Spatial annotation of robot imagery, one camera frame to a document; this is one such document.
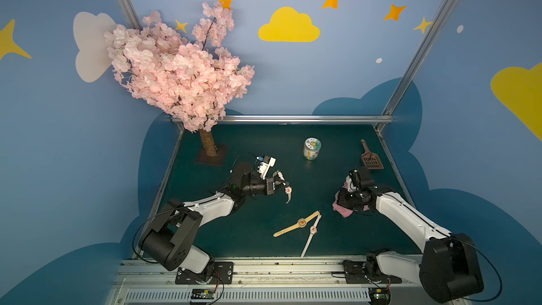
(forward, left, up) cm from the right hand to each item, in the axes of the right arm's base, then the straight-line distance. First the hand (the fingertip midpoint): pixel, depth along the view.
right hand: (341, 198), depth 88 cm
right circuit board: (-33, -11, -8) cm, 35 cm away
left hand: (-1, +22, +12) cm, 26 cm away
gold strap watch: (-10, +17, -5) cm, 20 cm away
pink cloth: (-5, -1, -2) cm, 6 cm away
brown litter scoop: (+26, -20, -6) cm, 33 cm away
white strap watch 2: (-12, +12, -5) cm, 18 cm away
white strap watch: (-3, +23, +11) cm, 26 cm away
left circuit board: (-36, +51, -6) cm, 63 cm away
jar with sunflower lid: (+25, +12, +2) cm, 27 cm away
